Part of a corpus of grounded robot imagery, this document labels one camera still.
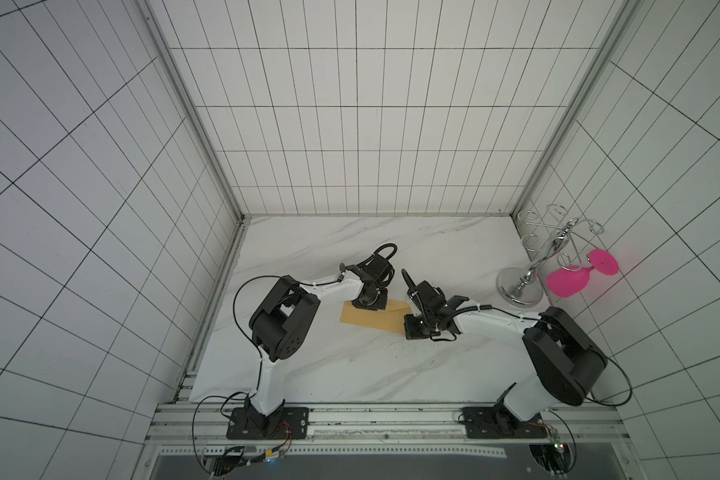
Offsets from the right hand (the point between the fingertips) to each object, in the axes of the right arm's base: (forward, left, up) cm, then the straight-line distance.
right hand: (405, 324), depth 90 cm
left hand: (+5, +10, 0) cm, 11 cm away
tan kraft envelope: (+1, +4, +2) cm, 5 cm away
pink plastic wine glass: (+8, -45, +16) cm, 48 cm away
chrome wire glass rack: (+15, -40, +1) cm, 42 cm away
